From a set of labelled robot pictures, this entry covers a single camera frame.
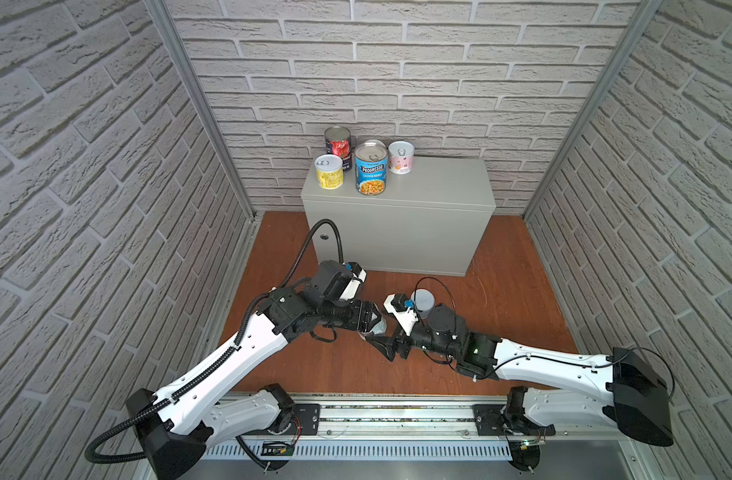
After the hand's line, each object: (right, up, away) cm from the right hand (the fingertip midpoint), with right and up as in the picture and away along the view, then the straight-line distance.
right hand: (376, 324), depth 70 cm
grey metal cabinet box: (+17, +26, +11) cm, 33 cm away
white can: (+1, 0, -2) cm, 2 cm away
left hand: (-1, +3, -1) cm, 3 cm away
